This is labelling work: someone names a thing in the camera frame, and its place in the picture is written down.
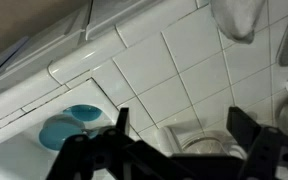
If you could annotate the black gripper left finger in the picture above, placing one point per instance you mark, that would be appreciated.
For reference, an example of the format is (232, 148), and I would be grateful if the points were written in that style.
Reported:
(123, 120)

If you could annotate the white towel with green edge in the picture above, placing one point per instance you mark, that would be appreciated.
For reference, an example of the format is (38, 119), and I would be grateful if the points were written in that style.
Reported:
(237, 20)

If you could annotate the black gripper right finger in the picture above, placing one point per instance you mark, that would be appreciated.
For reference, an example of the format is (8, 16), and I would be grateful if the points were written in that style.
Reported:
(240, 121)

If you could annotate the white sink cabinet front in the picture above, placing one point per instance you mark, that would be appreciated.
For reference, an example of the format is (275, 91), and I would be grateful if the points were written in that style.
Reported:
(44, 40)

